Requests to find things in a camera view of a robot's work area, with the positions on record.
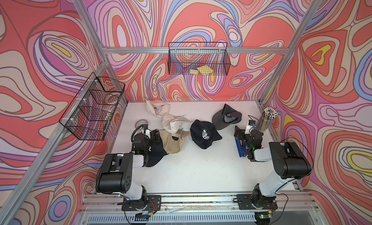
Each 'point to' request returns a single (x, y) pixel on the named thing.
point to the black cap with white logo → (157, 152)
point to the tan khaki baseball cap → (173, 143)
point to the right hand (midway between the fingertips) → (242, 129)
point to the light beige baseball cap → (175, 123)
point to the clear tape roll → (140, 122)
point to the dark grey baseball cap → (225, 117)
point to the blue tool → (241, 147)
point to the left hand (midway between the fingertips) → (152, 132)
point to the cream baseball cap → (157, 107)
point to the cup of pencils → (268, 115)
